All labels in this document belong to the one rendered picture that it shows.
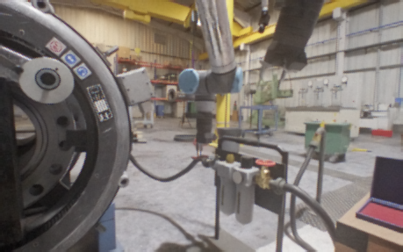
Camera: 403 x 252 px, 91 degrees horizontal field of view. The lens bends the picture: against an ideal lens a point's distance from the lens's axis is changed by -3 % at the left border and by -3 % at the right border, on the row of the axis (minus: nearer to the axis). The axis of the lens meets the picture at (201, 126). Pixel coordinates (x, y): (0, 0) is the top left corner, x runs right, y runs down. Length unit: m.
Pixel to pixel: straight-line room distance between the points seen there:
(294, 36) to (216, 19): 0.24
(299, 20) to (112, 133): 0.55
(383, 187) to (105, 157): 0.75
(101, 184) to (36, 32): 0.43
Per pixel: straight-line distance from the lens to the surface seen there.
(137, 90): 0.71
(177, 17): 13.33
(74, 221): 0.71
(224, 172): 0.91
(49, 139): 0.77
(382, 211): 0.63
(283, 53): 0.48
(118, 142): 0.67
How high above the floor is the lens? 0.69
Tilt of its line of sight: 4 degrees down
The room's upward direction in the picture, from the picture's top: 1 degrees clockwise
